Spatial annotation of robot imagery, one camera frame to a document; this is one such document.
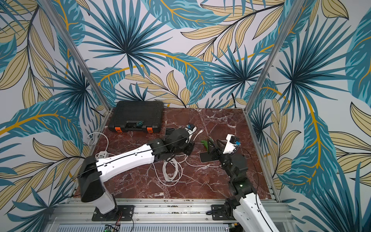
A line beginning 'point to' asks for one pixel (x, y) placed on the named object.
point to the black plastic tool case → (140, 116)
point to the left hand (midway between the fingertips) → (192, 144)
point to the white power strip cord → (101, 133)
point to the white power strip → (102, 154)
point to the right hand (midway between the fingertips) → (204, 143)
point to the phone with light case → (169, 130)
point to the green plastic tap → (205, 143)
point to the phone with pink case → (205, 157)
